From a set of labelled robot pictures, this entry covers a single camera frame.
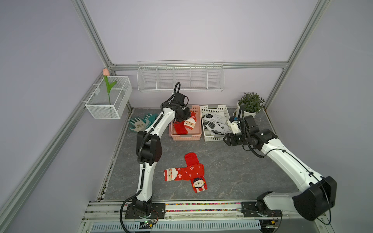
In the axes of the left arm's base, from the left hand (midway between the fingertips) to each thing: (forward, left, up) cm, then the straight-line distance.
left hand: (191, 116), depth 95 cm
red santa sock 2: (-32, +6, -15) cm, 36 cm away
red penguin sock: (-39, -2, -15) cm, 42 cm away
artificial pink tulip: (+11, +48, +19) cm, 53 cm away
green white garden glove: (+7, +41, -14) cm, 44 cm away
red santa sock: (-1, 0, -5) cm, 5 cm away
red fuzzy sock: (0, +8, -14) cm, 16 cm away
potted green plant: (+6, -41, +2) cm, 42 cm away
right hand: (-20, -19, +3) cm, 28 cm away
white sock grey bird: (-4, -19, -11) cm, 22 cm away
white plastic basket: (-10, -11, -10) cm, 18 cm away
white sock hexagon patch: (+8, -17, -10) cm, 21 cm away
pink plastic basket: (-4, +1, -10) cm, 11 cm away
